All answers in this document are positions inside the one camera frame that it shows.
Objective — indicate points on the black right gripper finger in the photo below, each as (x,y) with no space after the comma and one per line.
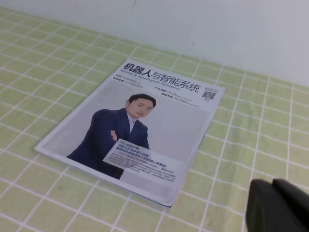
(278,206)

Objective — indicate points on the white robotics magazine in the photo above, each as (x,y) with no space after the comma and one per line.
(140,130)

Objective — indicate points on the green checkered tablecloth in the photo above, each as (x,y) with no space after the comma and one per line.
(260,130)

